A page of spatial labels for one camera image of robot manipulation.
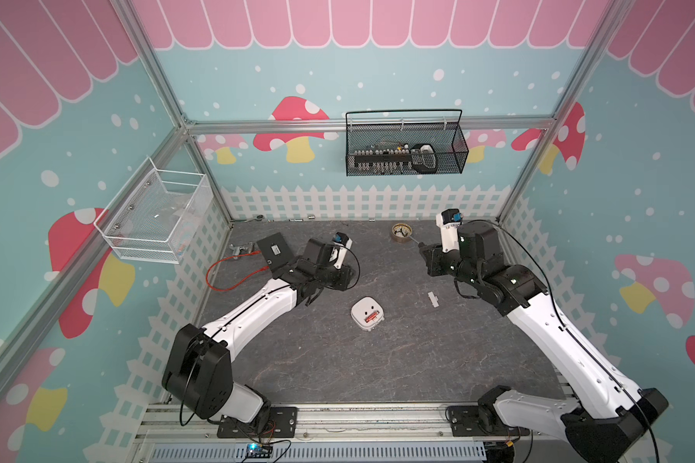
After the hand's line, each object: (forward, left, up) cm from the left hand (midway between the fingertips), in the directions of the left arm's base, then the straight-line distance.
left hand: (351, 276), depth 84 cm
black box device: (+20, +30, -15) cm, 39 cm away
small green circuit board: (-41, +23, -19) cm, 51 cm away
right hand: (-1, -18, +15) cm, 24 cm away
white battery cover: (+2, -28, -16) cm, 32 cm away
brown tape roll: (+31, -19, -15) cm, 40 cm away
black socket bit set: (+32, -21, +18) cm, 43 cm away
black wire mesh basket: (+40, -17, +19) cm, 48 cm away
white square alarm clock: (-3, -4, -13) cm, 14 cm away
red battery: (-6, -7, -13) cm, 16 cm away
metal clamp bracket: (+21, +43, -15) cm, 50 cm away
